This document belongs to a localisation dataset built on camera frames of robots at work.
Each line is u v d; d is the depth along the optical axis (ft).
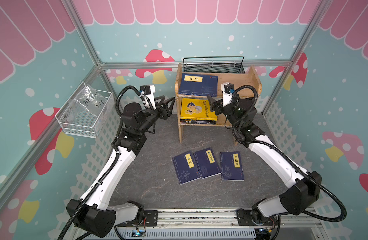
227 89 1.81
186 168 3.01
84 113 2.39
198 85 2.42
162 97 2.14
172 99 2.01
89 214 1.22
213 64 2.94
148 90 1.76
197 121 2.76
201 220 2.47
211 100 2.13
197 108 2.81
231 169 2.96
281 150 3.44
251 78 2.48
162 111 1.85
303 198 1.35
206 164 3.03
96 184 1.33
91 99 2.43
